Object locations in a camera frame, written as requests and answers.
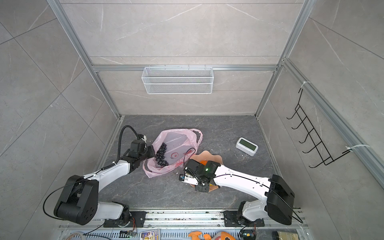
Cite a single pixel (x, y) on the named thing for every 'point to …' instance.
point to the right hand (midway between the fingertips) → (201, 179)
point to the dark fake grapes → (160, 156)
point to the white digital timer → (246, 146)
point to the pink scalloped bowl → (205, 155)
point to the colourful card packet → (150, 235)
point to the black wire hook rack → (319, 148)
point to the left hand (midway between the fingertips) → (153, 145)
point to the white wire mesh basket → (177, 80)
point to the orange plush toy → (221, 235)
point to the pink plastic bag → (181, 144)
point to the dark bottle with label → (284, 235)
